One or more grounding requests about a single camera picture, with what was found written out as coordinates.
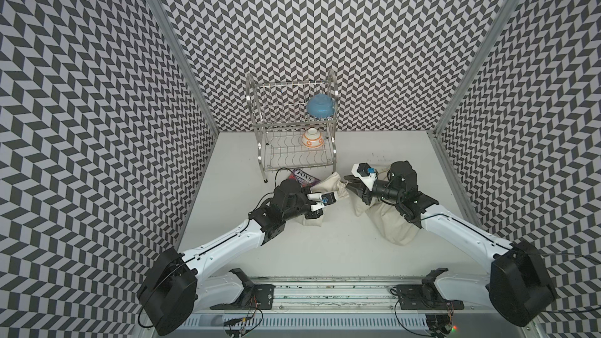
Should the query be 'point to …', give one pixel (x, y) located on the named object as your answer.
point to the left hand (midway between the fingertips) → (326, 192)
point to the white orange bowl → (312, 138)
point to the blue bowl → (320, 106)
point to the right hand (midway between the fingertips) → (346, 182)
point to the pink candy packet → (303, 178)
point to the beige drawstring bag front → (387, 220)
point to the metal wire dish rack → (294, 123)
